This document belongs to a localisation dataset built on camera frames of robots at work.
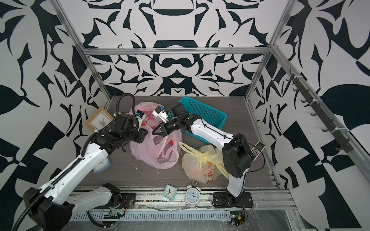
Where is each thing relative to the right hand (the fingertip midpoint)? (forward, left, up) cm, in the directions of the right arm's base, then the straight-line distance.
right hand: (153, 131), depth 76 cm
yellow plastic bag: (-15, -27, -9) cm, 31 cm away
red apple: (0, -9, -12) cm, 15 cm away
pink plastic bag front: (-5, -3, -14) cm, 15 cm away
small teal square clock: (-24, -8, -20) cm, 33 cm away
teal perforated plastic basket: (+22, -37, -17) cm, 46 cm away
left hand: (+3, +7, -1) cm, 7 cm away
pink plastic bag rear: (+9, +4, -4) cm, 10 cm away
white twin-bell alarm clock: (-26, -20, -18) cm, 38 cm away
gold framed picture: (+14, +37, -8) cm, 40 cm away
